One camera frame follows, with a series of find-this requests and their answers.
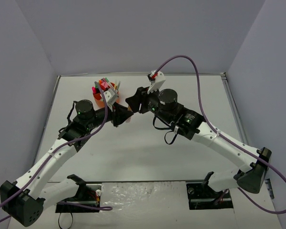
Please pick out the aluminium table edge rail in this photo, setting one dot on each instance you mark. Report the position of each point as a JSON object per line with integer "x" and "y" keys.
{"x": 240, "y": 128}

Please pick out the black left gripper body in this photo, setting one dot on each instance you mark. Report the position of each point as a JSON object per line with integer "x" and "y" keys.
{"x": 114, "y": 114}

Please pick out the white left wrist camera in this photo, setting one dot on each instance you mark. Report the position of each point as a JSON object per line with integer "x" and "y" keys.
{"x": 111, "y": 96}

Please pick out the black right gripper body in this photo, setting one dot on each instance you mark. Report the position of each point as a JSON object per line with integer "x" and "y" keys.
{"x": 141, "y": 101}

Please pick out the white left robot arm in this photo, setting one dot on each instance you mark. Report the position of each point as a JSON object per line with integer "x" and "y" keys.
{"x": 26, "y": 198}

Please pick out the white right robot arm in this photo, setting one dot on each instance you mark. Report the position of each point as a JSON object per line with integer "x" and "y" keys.
{"x": 250, "y": 172}

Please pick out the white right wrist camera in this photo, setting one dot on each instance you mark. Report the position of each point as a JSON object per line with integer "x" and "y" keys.
{"x": 156, "y": 79}

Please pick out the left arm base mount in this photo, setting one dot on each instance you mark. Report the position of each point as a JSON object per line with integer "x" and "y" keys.
{"x": 85, "y": 202}

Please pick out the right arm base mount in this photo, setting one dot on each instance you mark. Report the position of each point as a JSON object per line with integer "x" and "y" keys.
{"x": 202, "y": 197}

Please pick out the orange round desk organizer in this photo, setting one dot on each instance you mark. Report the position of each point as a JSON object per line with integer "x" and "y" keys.
{"x": 98, "y": 98}

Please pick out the pink-capped clear bottle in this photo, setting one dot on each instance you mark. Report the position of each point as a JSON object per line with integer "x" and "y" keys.
{"x": 104, "y": 86}

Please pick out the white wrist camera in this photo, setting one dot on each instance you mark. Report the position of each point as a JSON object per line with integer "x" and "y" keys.
{"x": 111, "y": 96}
{"x": 156, "y": 79}

